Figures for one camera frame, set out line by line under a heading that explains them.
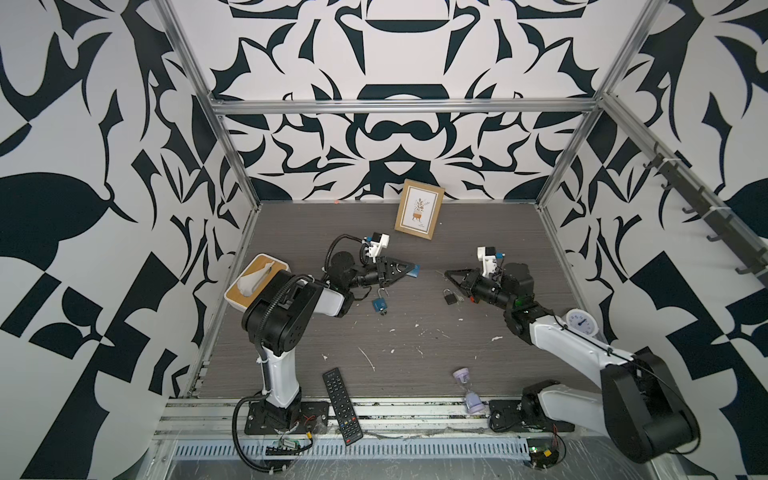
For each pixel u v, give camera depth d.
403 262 0.81
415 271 0.80
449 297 0.95
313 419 0.74
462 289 0.75
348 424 0.73
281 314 0.52
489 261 0.78
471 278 0.76
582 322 0.87
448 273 0.81
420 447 0.71
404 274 0.80
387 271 0.77
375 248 0.82
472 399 0.76
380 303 0.93
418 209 1.07
